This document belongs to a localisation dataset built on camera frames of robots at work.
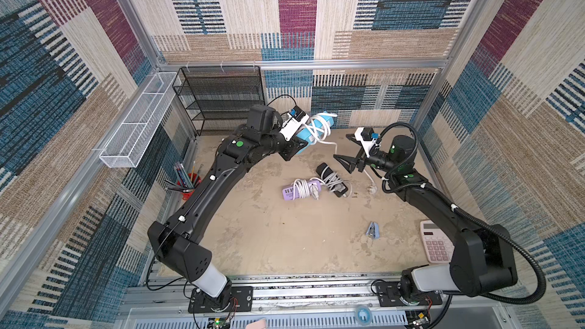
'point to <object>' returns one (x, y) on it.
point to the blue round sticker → (363, 315)
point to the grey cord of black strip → (331, 180)
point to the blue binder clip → (373, 230)
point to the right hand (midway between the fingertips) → (344, 146)
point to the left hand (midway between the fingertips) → (303, 138)
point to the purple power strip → (287, 192)
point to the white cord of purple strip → (302, 188)
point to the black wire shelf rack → (220, 96)
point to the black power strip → (340, 191)
